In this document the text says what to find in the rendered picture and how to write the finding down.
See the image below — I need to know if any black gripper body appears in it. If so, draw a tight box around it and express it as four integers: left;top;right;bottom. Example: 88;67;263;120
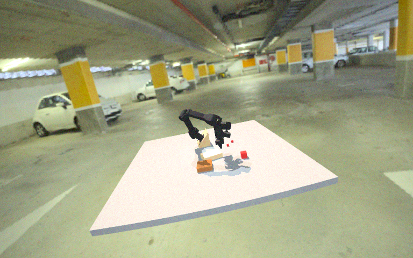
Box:
214;130;224;145

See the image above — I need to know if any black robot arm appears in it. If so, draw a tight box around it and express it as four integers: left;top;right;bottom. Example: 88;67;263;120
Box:
179;109;231;142

